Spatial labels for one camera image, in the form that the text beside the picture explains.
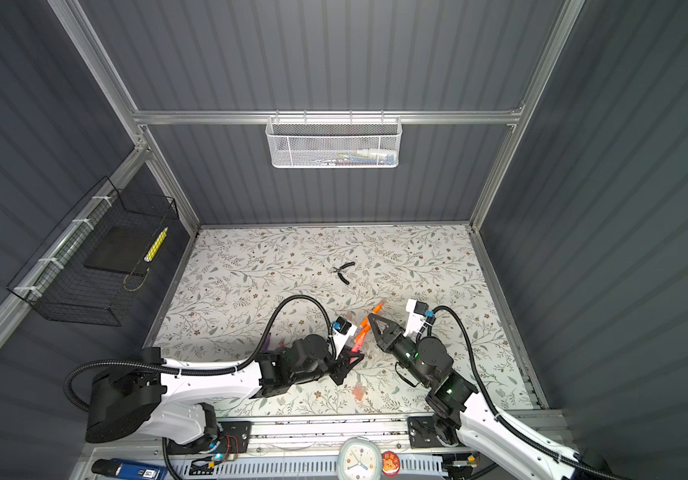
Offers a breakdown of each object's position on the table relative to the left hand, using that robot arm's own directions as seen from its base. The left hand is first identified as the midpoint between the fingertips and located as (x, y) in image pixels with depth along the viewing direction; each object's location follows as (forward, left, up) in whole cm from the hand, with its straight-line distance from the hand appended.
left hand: (364, 356), depth 75 cm
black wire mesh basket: (+19, +66, +16) cm, 71 cm away
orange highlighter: (+5, 0, +8) cm, 10 cm away
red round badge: (-22, -5, -11) cm, 25 cm away
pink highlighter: (+1, +2, +4) cm, 4 cm away
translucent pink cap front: (-5, +2, -11) cm, 13 cm away
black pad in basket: (+24, +61, +17) cm, 68 cm away
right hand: (+5, -2, +8) cm, 10 cm away
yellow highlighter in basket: (+26, +53, +16) cm, 62 cm away
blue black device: (-19, +55, -9) cm, 59 cm away
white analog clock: (-21, +3, -9) cm, 22 cm away
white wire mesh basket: (+87, +6, +10) cm, 88 cm away
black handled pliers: (+38, +4, -11) cm, 40 cm away
